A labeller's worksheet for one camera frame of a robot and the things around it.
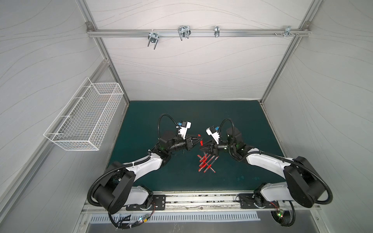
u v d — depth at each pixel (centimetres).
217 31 78
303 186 43
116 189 42
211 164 86
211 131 71
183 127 71
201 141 75
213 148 69
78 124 66
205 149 74
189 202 75
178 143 69
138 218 70
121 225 68
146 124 97
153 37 80
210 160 86
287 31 76
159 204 74
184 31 77
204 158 88
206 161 86
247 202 73
